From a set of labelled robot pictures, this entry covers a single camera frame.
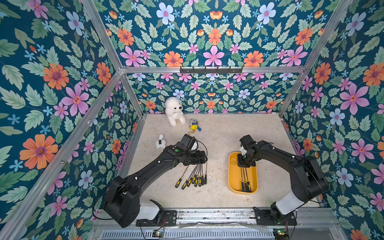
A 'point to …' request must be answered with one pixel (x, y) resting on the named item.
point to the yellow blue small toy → (193, 126)
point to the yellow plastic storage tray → (234, 176)
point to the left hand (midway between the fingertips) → (204, 159)
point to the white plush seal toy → (174, 107)
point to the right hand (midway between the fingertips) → (239, 164)
